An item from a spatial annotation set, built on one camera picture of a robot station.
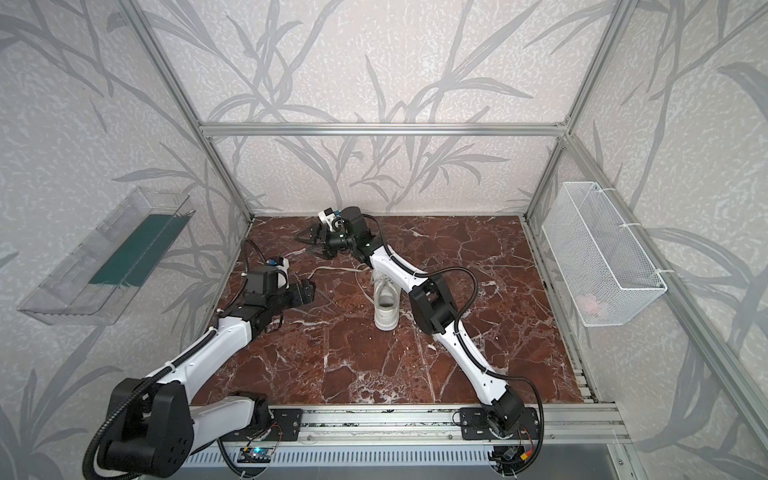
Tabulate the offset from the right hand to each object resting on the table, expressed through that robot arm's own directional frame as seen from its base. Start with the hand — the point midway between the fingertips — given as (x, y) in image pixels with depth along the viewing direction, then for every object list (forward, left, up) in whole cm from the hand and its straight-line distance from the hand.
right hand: (302, 236), depth 87 cm
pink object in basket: (-22, -76, +1) cm, 79 cm away
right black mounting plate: (-45, -48, -20) cm, 69 cm away
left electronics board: (-51, +6, -21) cm, 56 cm away
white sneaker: (-12, -25, -15) cm, 32 cm away
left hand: (-9, -1, -8) cm, 12 cm away
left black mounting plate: (-45, 0, -19) cm, 49 cm away
